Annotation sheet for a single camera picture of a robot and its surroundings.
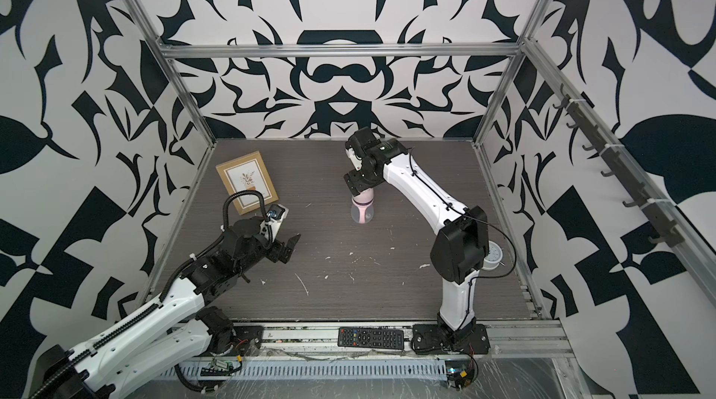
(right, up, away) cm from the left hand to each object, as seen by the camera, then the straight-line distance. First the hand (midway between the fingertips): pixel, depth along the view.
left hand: (281, 222), depth 80 cm
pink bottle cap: (+24, +6, +6) cm, 25 cm away
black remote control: (+25, -29, -6) cm, 39 cm away
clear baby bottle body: (+25, +1, +7) cm, 26 cm away
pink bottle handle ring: (+23, +3, +7) cm, 24 cm away
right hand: (+23, +13, +6) cm, 27 cm away
